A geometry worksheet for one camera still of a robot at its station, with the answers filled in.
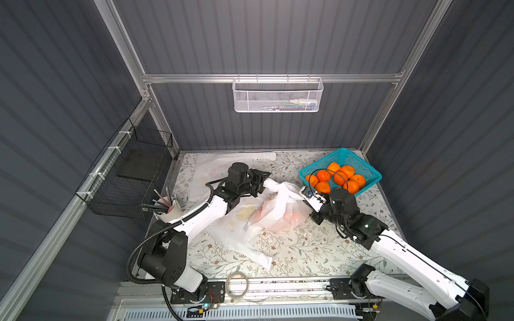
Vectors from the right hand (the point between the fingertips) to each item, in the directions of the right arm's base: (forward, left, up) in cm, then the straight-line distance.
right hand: (309, 198), depth 75 cm
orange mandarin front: (+15, -26, -15) cm, 33 cm away
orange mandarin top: (+29, -20, -15) cm, 38 cm away
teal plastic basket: (+27, -25, -16) cm, 40 cm away
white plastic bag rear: (+33, +50, -20) cm, 63 cm away
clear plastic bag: (-4, +31, -20) cm, 38 cm away
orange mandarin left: (+23, -13, -16) cm, 31 cm away
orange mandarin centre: (+23, -22, -17) cm, 36 cm away
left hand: (+8, +13, +2) cm, 15 cm away
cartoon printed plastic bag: (-2, +9, -5) cm, 11 cm away
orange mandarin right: (+22, -31, -17) cm, 42 cm away
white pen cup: (+1, +60, -11) cm, 61 cm away
